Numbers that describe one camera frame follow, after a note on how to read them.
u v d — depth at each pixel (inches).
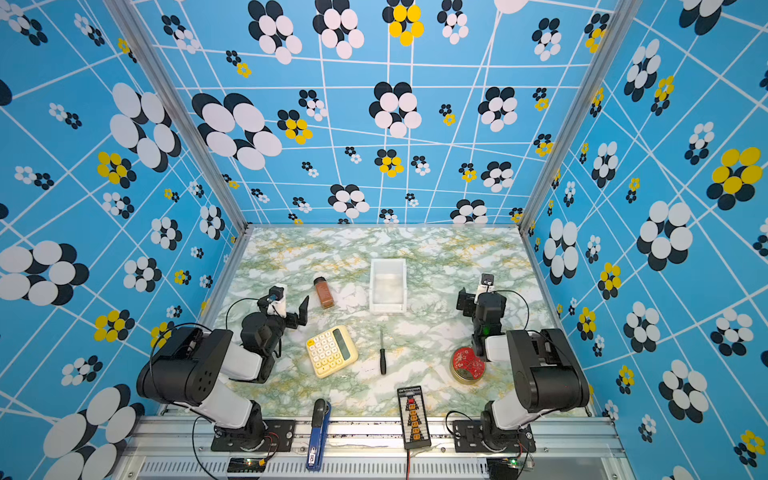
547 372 17.7
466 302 33.4
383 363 33.3
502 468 27.7
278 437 28.6
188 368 18.0
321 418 28.5
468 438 28.4
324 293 37.9
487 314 28.3
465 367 31.7
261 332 27.7
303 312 32.8
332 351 33.7
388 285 40.9
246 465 28.4
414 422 29.1
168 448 34.7
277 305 30.2
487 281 31.5
